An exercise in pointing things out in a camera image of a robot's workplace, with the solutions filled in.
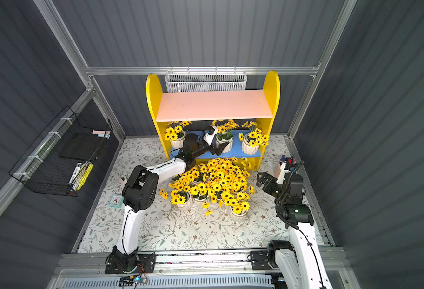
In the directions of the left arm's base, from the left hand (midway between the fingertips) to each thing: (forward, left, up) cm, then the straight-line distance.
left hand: (220, 134), depth 89 cm
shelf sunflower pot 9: (-29, +18, -9) cm, 36 cm away
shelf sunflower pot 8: (-27, +10, -11) cm, 30 cm away
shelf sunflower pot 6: (-23, -7, -8) cm, 25 cm away
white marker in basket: (-26, +58, +4) cm, 63 cm away
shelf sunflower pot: (-3, +22, +4) cm, 22 cm away
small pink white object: (-14, +53, -22) cm, 59 cm away
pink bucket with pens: (-25, -25, +9) cm, 37 cm away
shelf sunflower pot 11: (-31, -7, -10) cm, 34 cm away
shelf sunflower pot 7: (-28, +2, -12) cm, 30 cm away
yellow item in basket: (-27, +53, +3) cm, 60 cm away
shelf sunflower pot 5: (-14, -9, -11) cm, 20 cm away
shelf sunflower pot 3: (-6, -15, +2) cm, 16 cm away
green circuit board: (-58, +37, -26) cm, 74 cm away
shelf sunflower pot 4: (-15, 0, -9) cm, 17 cm away
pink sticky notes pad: (-2, +59, +4) cm, 59 cm away
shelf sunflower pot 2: (+2, -2, -1) cm, 3 cm away
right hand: (-24, -21, -3) cm, 32 cm away
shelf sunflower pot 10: (-23, +17, -7) cm, 30 cm away
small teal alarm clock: (-25, +53, -22) cm, 63 cm away
